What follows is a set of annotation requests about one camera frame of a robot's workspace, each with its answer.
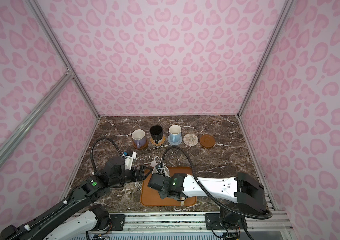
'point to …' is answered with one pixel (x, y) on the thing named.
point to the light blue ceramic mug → (175, 131)
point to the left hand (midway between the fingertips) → (148, 169)
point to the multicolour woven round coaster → (190, 139)
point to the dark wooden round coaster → (207, 140)
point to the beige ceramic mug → (182, 202)
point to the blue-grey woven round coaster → (174, 143)
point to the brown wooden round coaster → (140, 148)
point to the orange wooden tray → (151, 197)
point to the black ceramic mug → (156, 132)
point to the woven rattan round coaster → (159, 142)
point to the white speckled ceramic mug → (163, 170)
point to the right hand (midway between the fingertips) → (164, 187)
